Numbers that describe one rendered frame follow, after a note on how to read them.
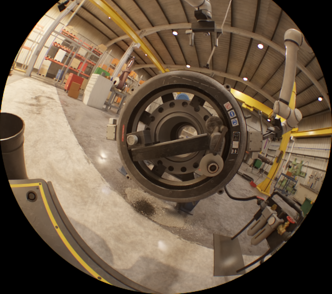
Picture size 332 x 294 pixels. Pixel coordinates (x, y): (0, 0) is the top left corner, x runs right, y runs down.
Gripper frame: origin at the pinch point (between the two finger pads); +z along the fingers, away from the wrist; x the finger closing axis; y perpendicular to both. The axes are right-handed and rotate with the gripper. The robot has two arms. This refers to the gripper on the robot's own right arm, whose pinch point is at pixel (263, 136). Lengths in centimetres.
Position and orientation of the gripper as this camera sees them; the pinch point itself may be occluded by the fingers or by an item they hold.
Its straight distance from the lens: 83.3
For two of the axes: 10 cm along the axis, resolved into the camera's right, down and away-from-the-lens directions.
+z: -9.3, 2.7, 2.5
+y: 3.1, 9.4, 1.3
